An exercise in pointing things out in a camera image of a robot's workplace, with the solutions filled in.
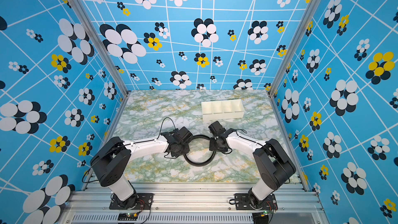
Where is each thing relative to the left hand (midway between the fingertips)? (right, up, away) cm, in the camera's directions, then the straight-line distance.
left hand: (190, 149), depth 90 cm
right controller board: (+34, -26, -19) cm, 47 cm away
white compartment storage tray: (+21, +23, +21) cm, 37 cm away
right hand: (+15, +2, +1) cm, 15 cm away
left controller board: (-28, -27, -17) cm, 42 cm away
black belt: (+5, -6, -7) cm, 10 cm away
